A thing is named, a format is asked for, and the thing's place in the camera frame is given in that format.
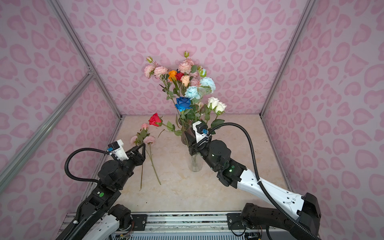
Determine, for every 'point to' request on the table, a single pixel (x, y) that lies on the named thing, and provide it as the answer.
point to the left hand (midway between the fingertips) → (142, 143)
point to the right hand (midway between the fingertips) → (187, 129)
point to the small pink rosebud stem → (141, 136)
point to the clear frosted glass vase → (195, 162)
